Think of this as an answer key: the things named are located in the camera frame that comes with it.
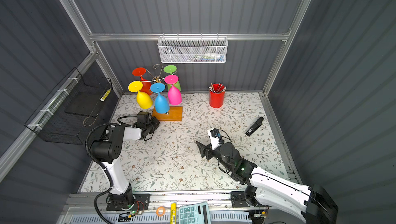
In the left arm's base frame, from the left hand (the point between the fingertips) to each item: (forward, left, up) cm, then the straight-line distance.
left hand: (159, 120), depth 103 cm
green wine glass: (+12, -12, +32) cm, 37 cm away
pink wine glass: (0, -13, +23) cm, 27 cm away
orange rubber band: (-52, -5, -1) cm, 52 cm away
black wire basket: (-14, +36, +26) cm, 47 cm away
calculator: (-54, -23, +1) cm, 59 cm away
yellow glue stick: (-53, -13, +1) cm, 54 cm away
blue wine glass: (-6, -6, +22) cm, 24 cm away
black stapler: (-9, -64, +3) cm, 65 cm away
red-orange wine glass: (+2, +1, +29) cm, 29 cm away
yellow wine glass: (-1, +5, +21) cm, 22 cm away
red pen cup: (+11, -40, +10) cm, 43 cm away
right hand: (-26, -29, +17) cm, 42 cm away
